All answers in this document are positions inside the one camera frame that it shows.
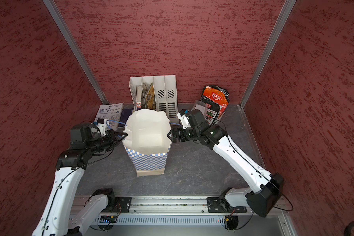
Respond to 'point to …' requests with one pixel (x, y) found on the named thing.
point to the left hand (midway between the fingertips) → (127, 137)
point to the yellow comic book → (150, 98)
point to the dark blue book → (125, 114)
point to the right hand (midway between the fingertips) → (175, 136)
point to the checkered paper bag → (147, 138)
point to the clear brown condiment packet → (200, 105)
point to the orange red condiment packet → (218, 95)
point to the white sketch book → (111, 113)
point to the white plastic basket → (219, 116)
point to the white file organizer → (165, 93)
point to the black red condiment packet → (213, 109)
